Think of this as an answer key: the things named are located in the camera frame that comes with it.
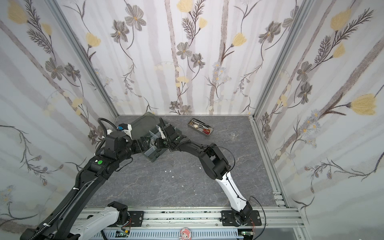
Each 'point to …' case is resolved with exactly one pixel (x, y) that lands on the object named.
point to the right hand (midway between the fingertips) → (152, 138)
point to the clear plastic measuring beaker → (234, 135)
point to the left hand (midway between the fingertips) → (141, 136)
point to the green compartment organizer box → (161, 136)
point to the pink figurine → (185, 234)
